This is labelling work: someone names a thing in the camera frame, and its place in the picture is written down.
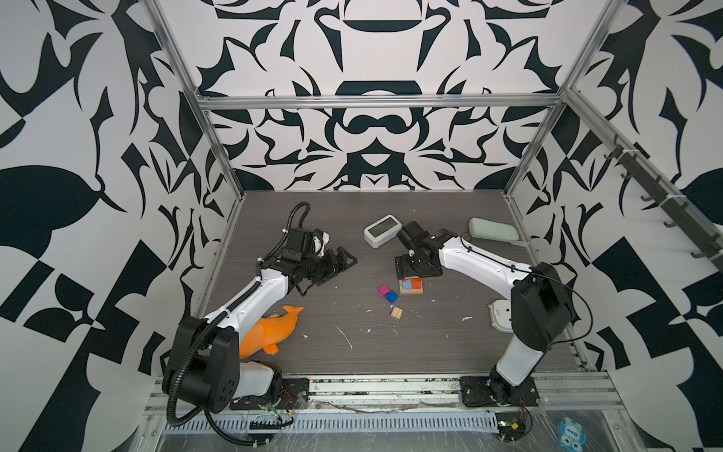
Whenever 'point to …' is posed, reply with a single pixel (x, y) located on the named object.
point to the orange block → (416, 283)
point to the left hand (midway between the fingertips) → (350, 261)
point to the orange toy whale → (265, 332)
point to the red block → (407, 279)
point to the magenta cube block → (383, 290)
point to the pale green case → (494, 230)
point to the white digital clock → (382, 231)
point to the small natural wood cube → (396, 312)
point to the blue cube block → (392, 297)
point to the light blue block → (408, 284)
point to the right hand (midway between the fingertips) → (411, 269)
